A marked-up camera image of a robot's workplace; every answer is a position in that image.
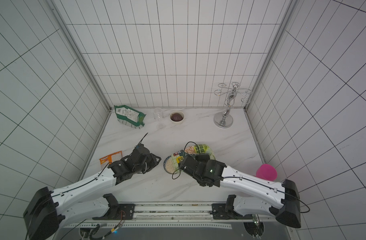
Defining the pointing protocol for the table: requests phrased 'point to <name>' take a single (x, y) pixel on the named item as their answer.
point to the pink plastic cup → (266, 171)
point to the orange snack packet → (111, 158)
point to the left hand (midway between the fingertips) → (158, 162)
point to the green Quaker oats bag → (177, 157)
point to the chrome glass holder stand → (222, 121)
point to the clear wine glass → (158, 114)
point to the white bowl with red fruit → (176, 116)
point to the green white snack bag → (129, 116)
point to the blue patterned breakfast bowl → (170, 165)
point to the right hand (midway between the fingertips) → (200, 154)
